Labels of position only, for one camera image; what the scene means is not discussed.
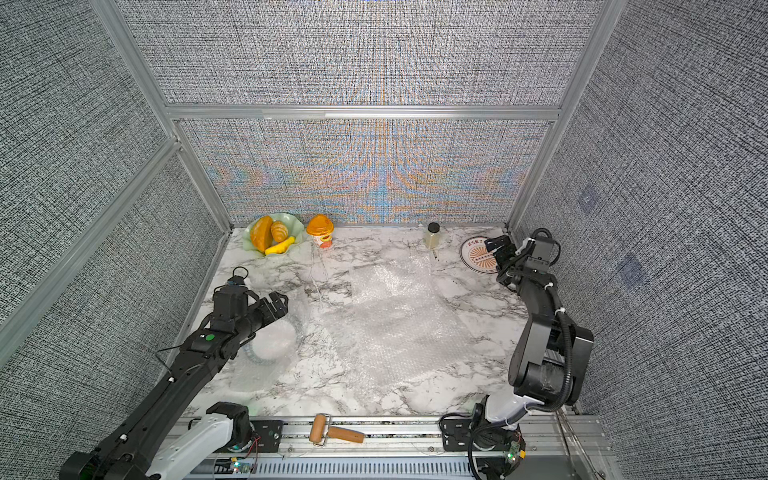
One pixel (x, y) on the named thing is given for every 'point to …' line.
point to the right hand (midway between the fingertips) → (492, 242)
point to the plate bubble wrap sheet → (402, 282)
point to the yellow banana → (281, 247)
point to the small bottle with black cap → (433, 237)
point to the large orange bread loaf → (261, 233)
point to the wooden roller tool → (321, 429)
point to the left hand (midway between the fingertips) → (281, 301)
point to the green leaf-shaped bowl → (293, 226)
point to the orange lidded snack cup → (322, 228)
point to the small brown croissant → (278, 230)
